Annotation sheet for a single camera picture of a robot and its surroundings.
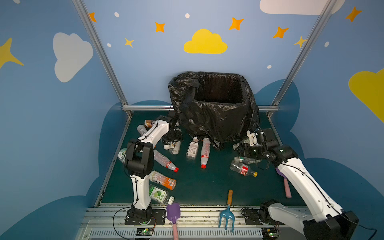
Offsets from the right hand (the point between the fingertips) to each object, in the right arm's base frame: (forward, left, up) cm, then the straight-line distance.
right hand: (241, 148), depth 78 cm
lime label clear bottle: (-21, +42, -16) cm, 50 cm away
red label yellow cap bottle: (-5, -4, -15) cm, 16 cm away
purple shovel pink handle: (-29, +34, -20) cm, 49 cm away
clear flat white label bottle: (+6, +27, -17) cm, 32 cm away
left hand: (+11, +37, -12) cm, 40 cm away
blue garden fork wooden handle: (-27, +6, -19) cm, 33 cm away
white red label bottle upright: (+6, +18, -15) cm, 24 cm away
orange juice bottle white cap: (-14, +42, -15) cm, 46 cm away
